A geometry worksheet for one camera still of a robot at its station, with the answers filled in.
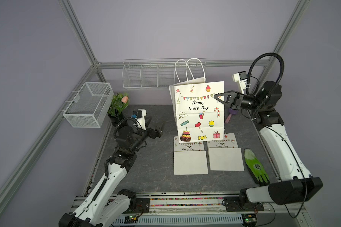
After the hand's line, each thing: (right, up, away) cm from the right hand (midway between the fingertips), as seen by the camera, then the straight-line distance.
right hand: (213, 97), depth 58 cm
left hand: (-24, -9, +11) cm, 28 cm away
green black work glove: (+34, -40, +26) cm, 58 cm away
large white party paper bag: (+16, -33, +33) cm, 49 cm away
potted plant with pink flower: (-51, +1, +28) cm, 58 cm away
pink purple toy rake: (+29, -4, +55) cm, 62 cm away
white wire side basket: (-69, -1, +26) cm, 74 cm away
